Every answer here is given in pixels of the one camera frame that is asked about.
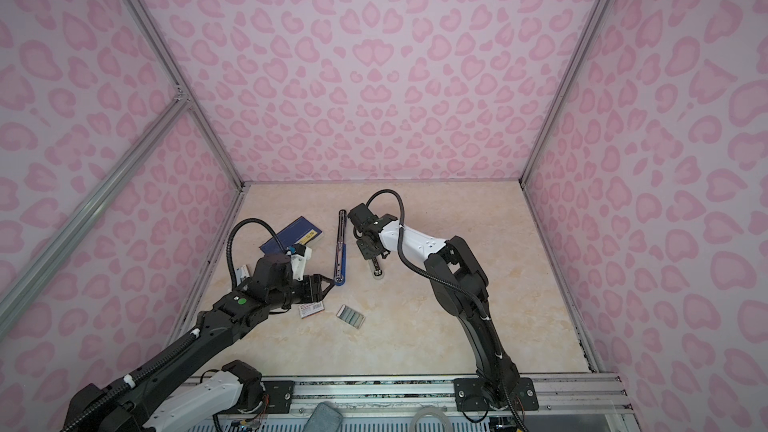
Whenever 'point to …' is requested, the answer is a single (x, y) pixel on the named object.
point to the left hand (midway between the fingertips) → (329, 279)
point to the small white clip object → (241, 272)
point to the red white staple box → (311, 308)
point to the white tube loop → (428, 411)
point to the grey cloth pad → (326, 417)
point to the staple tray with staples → (350, 316)
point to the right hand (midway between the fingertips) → (375, 244)
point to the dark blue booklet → (299, 232)
